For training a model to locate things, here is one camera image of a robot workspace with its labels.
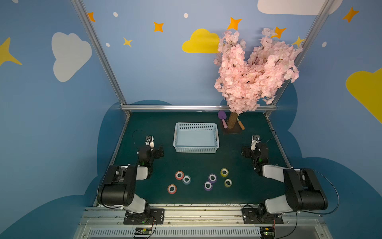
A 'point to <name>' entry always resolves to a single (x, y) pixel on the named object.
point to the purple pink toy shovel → (222, 115)
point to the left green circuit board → (143, 231)
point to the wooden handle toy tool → (240, 124)
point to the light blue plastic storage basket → (194, 137)
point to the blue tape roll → (186, 179)
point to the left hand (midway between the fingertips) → (154, 143)
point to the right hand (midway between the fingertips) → (253, 144)
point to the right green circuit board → (267, 232)
